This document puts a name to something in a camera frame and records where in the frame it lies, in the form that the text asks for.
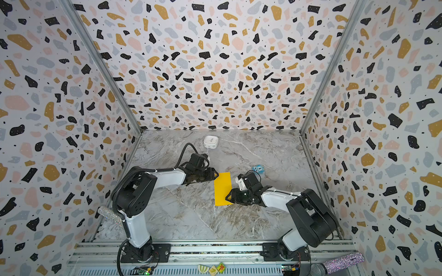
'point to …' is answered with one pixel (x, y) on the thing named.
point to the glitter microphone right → (348, 260)
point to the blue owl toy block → (259, 168)
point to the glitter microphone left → (103, 210)
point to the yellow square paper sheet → (223, 187)
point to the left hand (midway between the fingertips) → (217, 173)
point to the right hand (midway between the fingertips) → (227, 196)
